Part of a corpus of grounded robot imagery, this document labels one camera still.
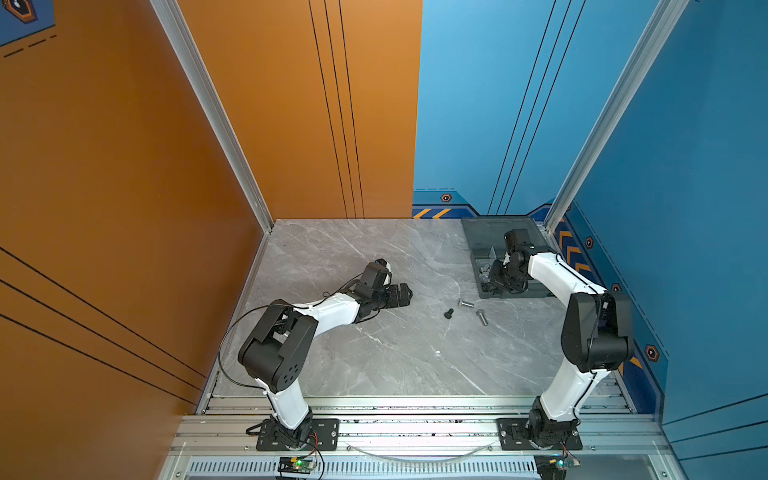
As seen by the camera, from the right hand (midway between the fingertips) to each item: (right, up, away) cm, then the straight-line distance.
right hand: (491, 280), depth 95 cm
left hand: (-29, -3, -2) cm, 29 cm away
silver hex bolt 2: (-10, -7, +1) cm, 12 cm away
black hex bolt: (-14, -11, -1) cm, 18 cm away
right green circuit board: (+7, -42, -25) cm, 49 cm away
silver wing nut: (0, +2, +7) cm, 7 cm away
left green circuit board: (-55, -42, -24) cm, 73 cm away
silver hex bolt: (-4, -10, -1) cm, 11 cm away
